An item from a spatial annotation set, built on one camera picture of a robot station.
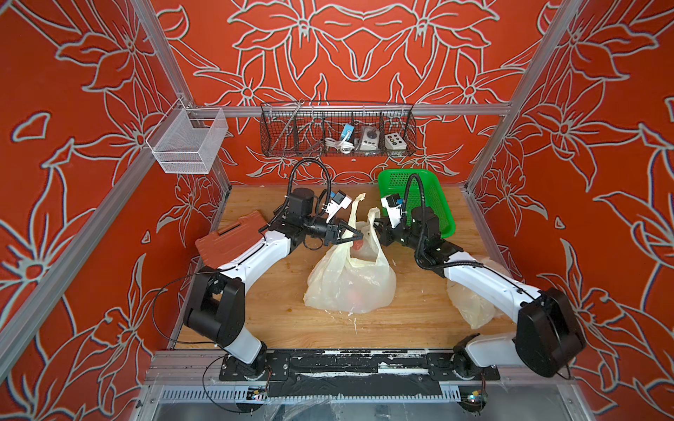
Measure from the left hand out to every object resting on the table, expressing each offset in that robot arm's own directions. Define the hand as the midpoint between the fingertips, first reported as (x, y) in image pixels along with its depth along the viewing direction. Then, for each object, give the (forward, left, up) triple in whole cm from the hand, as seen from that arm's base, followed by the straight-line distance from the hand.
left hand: (359, 236), depth 71 cm
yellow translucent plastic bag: (-12, -35, -18) cm, 41 cm away
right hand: (+8, -2, -4) cm, 9 cm away
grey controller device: (+39, -3, +6) cm, 39 cm away
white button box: (+42, -12, +3) cm, 43 cm away
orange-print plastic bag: (-8, +1, -8) cm, 12 cm away
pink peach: (+7, 0, -14) cm, 16 cm away
